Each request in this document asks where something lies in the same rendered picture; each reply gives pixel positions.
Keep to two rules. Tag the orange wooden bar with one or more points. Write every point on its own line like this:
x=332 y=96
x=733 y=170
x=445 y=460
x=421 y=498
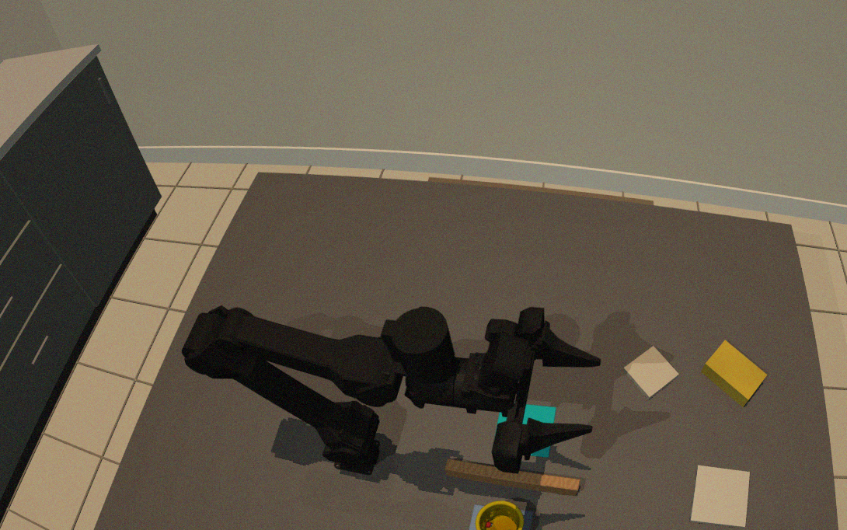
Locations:
x=524 y=480

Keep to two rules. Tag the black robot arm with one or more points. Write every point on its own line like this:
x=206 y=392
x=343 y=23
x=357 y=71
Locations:
x=236 y=345

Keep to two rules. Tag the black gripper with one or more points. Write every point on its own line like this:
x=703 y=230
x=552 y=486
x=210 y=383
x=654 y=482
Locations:
x=514 y=439

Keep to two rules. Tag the yellow rectangular block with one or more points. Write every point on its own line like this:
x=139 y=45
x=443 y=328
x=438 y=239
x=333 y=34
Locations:
x=733 y=373

